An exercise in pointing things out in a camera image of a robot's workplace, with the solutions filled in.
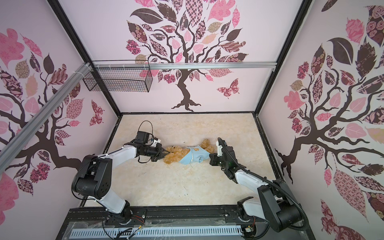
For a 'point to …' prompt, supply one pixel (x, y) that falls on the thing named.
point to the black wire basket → (121, 75)
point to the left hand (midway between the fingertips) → (169, 155)
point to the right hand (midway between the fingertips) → (211, 153)
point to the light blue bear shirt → (196, 154)
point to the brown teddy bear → (176, 153)
